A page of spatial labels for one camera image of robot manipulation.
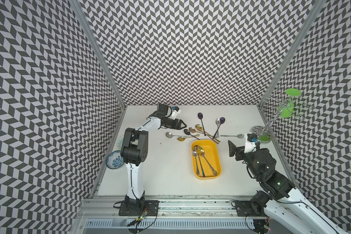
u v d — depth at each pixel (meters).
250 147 0.61
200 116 1.12
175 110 0.91
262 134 0.99
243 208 0.74
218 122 1.08
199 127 1.05
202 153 0.92
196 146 0.93
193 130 1.05
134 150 0.56
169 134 1.01
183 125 0.93
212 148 0.94
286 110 0.75
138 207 0.65
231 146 0.70
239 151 0.62
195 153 0.93
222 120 1.07
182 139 0.99
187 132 1.04
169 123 0.87
